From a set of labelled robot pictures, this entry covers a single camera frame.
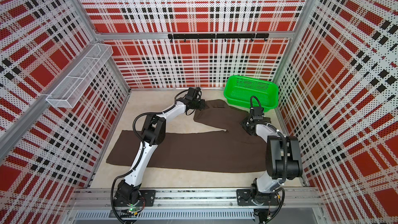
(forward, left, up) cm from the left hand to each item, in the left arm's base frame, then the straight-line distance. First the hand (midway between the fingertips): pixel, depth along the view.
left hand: (206, 102), depth 108 cm
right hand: (-18, -25, +1) cm, 31 cm away
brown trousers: (-34, -15, -5) cm, 37 cm away
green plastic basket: (+16, -26, -4) cm, 31 cm away
